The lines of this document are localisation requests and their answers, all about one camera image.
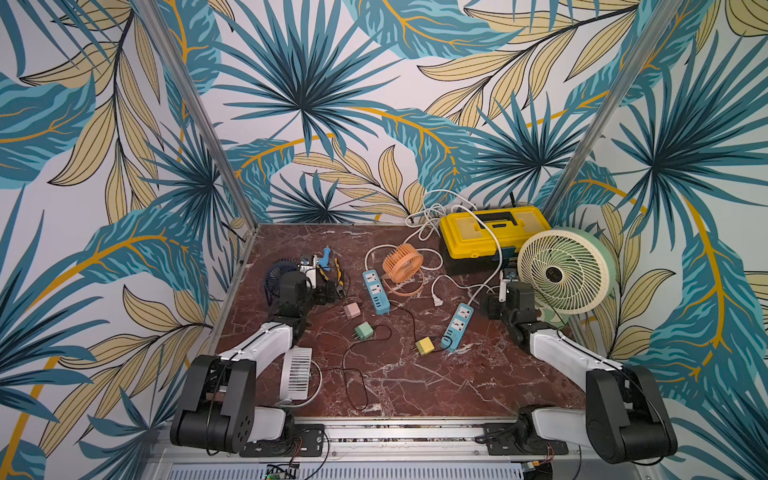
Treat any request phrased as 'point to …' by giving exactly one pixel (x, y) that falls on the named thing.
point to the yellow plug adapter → (425, 346)
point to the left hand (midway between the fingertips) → (318, 279)
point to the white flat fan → (295, 373)
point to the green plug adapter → (364, 330)
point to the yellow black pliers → (340, 286)
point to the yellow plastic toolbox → (486, 240)
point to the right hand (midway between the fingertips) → (501, 295)
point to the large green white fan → (572, 269)
